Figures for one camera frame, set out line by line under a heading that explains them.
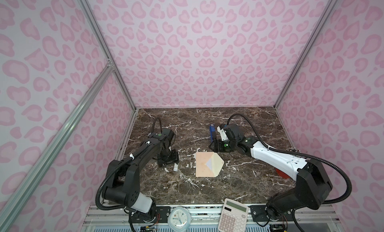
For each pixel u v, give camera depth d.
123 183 0.43
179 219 0.69
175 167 0.88
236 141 0.64
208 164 0.90
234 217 0.71
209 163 0.90
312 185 0.42
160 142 0.61
